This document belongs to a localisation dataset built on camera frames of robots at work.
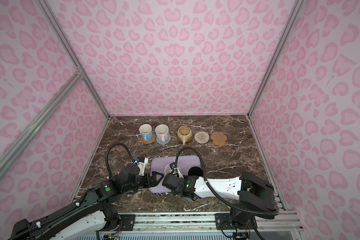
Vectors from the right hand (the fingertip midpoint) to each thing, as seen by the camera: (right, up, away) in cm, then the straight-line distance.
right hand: (175, 183), depth 81 cm
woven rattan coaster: (-17, +21, +24) cm, 37 cm away
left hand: (-7, +6, -6) cm, 11 cm away
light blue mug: (-20, +27, +17) cm, 38 cm away
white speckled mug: (-11, +27, +23) cm, 37 cm away
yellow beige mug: (+5, +25, +22) cm, 34 cm away
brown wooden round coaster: (+6, +20, +15) cm, 26 cm away
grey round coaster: (-9, +19, +22) cm, 30 cm away
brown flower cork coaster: (+29, +22, +26) cm, 45 cm away
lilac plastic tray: (-12, +6, +14) cm, 20 cm away
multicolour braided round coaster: (+17, +23, +26) cm, 38 cm away
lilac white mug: (-5, +6, +3) cm, 8 cm away
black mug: (+11, +7, -1) cm, 13 cm away
